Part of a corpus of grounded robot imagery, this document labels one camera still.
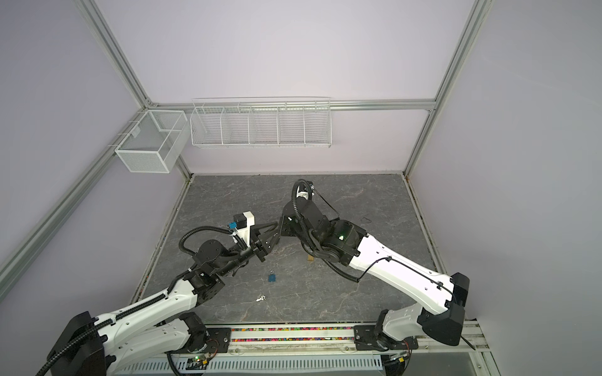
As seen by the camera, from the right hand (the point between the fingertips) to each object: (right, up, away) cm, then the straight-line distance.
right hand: (282, 216), depth 66 cm
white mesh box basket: (-60, +29, +35) cm, 75 cm away
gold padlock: (+8, -19, +25) cm, 32 cm away
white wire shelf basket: (-11, +38, +33) cm, 51 cm away
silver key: (-9, -31, +16) cm, 36 cm away
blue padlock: (-6, -25, +20) cm, 33 cm away
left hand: (-1, -4, +1) cm, 4 cm away
